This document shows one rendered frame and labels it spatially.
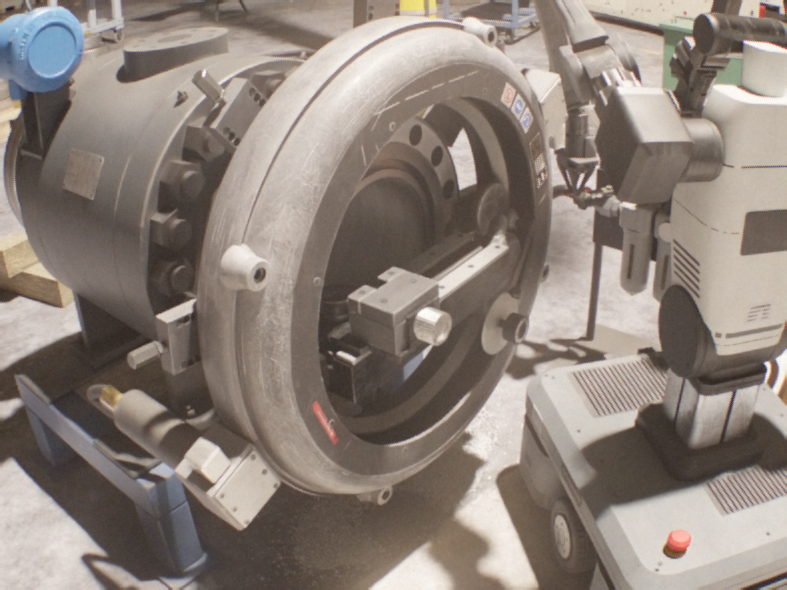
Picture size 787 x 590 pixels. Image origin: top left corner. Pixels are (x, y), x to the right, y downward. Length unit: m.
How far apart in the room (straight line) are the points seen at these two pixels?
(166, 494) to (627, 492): 0.80
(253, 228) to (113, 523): 0.95
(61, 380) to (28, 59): 0.70
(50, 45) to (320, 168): 0.73
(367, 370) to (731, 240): 0.55
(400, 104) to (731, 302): 0.57
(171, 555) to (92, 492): 0.36
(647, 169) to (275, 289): 0.48
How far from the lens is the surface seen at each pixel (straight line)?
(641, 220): 1.89
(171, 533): 1.50
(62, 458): 1.90
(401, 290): 1.06
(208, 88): 0.98
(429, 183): 1.35
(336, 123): 0.96
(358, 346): 1.07
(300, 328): 0.99
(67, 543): 1.72
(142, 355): 1.01
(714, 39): 1.17
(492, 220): 1.38
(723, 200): 1.14
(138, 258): 1.27
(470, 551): 1.58
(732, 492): 1.39
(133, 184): 1.28
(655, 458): 1.43
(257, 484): 1.09
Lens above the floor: 1.16
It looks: 28 degrees down
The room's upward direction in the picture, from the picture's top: 1 degrees counter-clockwise
